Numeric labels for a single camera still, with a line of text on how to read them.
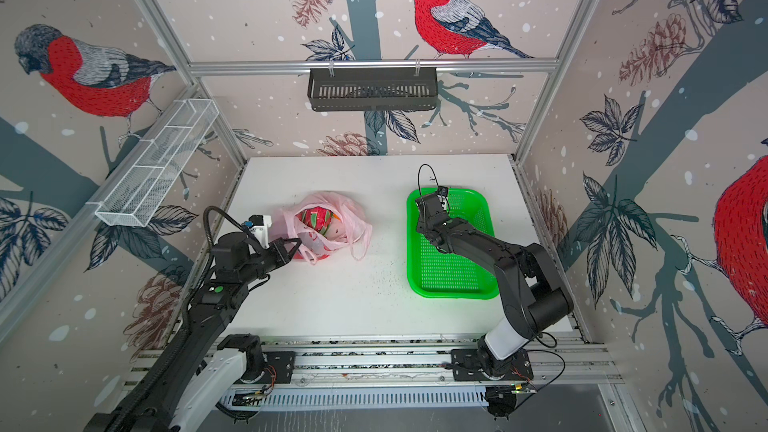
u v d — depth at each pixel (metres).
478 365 0.73
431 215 0.71
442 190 0.83
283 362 0.75
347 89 1.07
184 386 0.47
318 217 0.94
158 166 0.78
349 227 0.88
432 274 0.90
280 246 0.71
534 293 0.45
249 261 0.65
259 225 0.73
